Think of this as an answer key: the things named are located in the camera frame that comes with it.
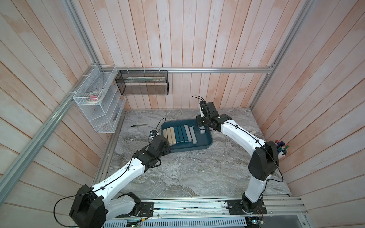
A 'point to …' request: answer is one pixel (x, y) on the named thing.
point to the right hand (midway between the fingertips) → (198, 118)
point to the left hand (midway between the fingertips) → (164, 147)
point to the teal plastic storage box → (203, 140)
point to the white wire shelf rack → (104, 116)
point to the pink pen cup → (282, 149)
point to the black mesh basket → (143, 82)
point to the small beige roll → (253, 132)
